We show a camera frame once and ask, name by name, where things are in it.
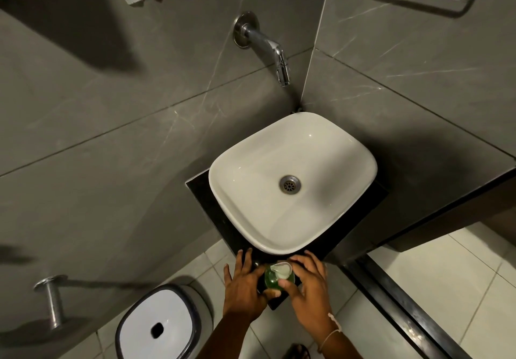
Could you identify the person's right hand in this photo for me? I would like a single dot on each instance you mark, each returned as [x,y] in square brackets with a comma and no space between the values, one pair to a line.
[310,298]

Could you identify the person's left hand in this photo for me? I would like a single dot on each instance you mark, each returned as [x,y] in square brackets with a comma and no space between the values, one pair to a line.
[242,294]

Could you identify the green hand soap bottle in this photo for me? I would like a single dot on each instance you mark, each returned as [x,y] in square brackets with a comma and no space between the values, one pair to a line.
[272,283]

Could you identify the white ceramic wash basin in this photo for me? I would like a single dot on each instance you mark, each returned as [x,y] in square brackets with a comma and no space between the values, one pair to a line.
[258,173]

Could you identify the person's left forearm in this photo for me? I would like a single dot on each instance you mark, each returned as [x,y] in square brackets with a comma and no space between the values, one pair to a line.
[225,338]

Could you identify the person's right foot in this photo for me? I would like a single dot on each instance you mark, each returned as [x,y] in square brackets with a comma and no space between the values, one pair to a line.
[297,352]

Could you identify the metal sink drain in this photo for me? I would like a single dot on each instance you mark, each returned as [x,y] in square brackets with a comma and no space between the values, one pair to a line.
[290,184]

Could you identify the white lidded trash bin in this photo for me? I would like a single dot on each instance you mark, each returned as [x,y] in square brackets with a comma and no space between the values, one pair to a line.
[161,314]

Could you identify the black vanity slab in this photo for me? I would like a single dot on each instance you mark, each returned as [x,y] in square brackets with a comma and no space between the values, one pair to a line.
[213,209]

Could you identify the metal toilet paper holder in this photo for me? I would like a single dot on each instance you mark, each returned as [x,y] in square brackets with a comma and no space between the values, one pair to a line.
[53,302]

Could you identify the black door frame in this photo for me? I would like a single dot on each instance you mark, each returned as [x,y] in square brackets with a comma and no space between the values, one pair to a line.
[403,314]

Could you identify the chrome wall faucet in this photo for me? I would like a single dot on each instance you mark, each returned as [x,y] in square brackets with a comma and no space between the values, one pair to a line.
[262,40]

